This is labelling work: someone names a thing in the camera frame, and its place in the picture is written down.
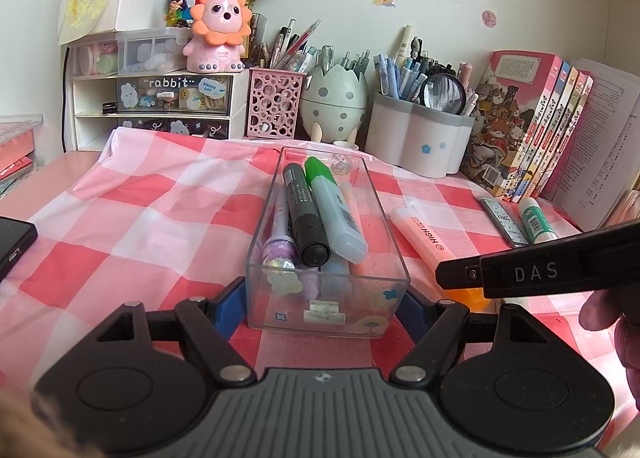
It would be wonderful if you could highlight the orange highlighter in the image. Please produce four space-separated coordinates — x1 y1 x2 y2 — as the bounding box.
390 208 490 312

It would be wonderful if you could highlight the pencil lead refill case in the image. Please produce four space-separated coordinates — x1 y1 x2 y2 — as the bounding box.
476 197 529 248

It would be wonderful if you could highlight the purple ball-top pen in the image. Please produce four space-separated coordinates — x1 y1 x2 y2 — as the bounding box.
262 186 297 272

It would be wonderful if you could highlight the purple gel pen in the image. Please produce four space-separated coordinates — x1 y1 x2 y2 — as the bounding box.
298 265 320 290

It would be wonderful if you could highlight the green highlighter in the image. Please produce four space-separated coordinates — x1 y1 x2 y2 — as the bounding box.
304 157 368 264

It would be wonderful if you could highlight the clear acrylic organizer box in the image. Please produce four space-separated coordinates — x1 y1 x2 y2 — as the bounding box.
245 147 410 338

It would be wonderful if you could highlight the black marker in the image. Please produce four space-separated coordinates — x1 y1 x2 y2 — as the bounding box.
283 163 331 267

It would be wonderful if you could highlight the peach highlighter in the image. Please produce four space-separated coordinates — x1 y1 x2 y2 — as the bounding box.
340 182 372 276

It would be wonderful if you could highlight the right hand pink glove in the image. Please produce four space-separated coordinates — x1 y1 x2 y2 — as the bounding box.
579 286 640 407

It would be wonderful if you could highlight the open white book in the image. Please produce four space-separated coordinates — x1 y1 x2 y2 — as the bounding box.
542 58 639 232

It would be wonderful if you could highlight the pink checkered tablecloth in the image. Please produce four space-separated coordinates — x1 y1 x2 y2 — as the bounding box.
1 129 637 417

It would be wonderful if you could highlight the grey white flower pen holder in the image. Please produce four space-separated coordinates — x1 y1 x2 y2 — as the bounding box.
364 93 475 178

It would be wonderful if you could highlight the pink comic book set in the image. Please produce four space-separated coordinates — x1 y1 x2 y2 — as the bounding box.
461 50 593 204

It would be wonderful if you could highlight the magnifying glass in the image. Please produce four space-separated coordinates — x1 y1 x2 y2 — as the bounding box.
420 72 466 114

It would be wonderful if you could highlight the black phone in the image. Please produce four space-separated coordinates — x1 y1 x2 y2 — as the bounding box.
0 216 38 280

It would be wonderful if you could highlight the green egg pen holder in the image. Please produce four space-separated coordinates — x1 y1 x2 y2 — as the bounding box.
299 65 368 144

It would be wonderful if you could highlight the white drawer shelf unit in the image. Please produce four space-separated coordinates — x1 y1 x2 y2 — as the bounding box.
65 70 250 152

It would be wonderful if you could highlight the pink perforated pen holder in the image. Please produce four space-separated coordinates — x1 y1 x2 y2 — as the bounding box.
246 68 306 140

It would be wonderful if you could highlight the pink book stack left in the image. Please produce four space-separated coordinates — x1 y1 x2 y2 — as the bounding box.
0 114 43 196

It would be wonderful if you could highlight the clear plastic drawer box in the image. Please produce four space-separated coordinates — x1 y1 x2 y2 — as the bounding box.
115 27 192 76

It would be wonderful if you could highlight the pink lion toy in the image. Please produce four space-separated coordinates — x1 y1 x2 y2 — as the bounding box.
182 0 252 74

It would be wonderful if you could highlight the white storage box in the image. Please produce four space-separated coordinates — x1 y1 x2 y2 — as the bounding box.
58 0 168 46

